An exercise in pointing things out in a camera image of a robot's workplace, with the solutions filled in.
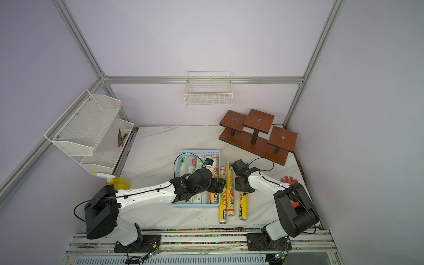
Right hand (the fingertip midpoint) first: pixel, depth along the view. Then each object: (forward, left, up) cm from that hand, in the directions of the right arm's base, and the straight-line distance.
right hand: (244, 189), depth 91 cm
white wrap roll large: (-5, +21, +4) cm, 22 cm away
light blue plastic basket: (+2, +25, +31) cm, 39 cm away
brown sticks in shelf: (+26, +72, +15) cm, 78 cm away
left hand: (-1, +15, +12) cm, 19 cm away
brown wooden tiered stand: (+32, -9, +11) cm, 35 cm away
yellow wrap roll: (-15, +13, +3) cm, 20 cm away
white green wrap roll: (+14, +37, +3) cm, 39 cm away
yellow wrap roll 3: (-11, +3, +4) cm, 12 cm away
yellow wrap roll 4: (-6, +17, +4) cm, 19 cm away
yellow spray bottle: (+5, +71, 0) cm, 72 cm away
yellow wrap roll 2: (0, +8, +4) cm, 9 cm away
